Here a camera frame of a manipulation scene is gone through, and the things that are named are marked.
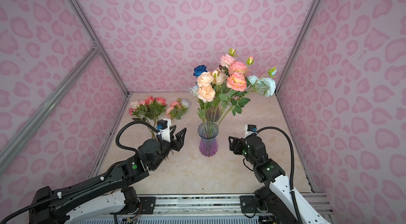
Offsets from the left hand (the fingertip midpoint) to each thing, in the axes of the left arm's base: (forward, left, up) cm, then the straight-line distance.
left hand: (182, 125), depth 70 cm
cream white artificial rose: (+31, +38, -22) cm, 54 cm away
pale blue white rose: (+33, +4, -23) cm, 41 cm away
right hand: (-1, -24, -11) cm, 26 cm away
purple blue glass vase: (+3, -11, -11) cm, 16 cm away
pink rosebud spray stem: (+29, +10, -25) cm, 39 cm away
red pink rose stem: (+29, +28, -24) cm, 47 cm away
